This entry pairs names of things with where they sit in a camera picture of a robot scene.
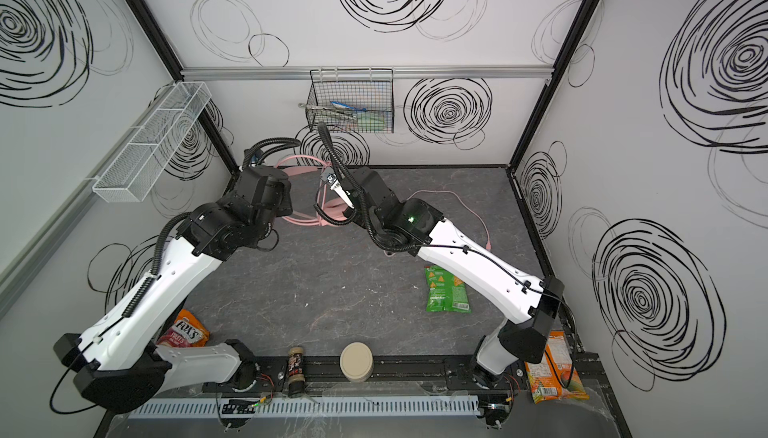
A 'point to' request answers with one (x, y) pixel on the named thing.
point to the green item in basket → (370, 120)
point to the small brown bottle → (296, 378)
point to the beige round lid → (356, 362)
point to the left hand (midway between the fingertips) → (276, 189)
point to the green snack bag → (445, 292)
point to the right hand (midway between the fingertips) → (358, 186)
